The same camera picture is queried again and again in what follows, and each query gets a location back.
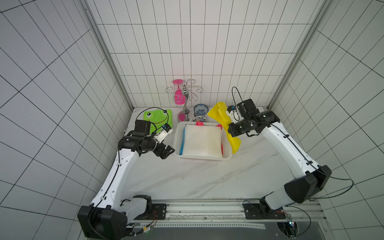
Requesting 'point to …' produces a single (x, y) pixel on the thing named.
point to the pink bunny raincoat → (199, 123)
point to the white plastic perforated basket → (178, 133)
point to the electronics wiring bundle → (149, 227)
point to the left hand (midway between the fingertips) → (164, 147)
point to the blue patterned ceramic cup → (200, 118)
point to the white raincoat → (202, 140)
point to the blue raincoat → (183, 142)
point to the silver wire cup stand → (188, 90)
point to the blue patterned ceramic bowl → (201, 110)
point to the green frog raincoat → (158, 118)
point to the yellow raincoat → (218, 113)
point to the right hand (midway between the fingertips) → (223, 130)
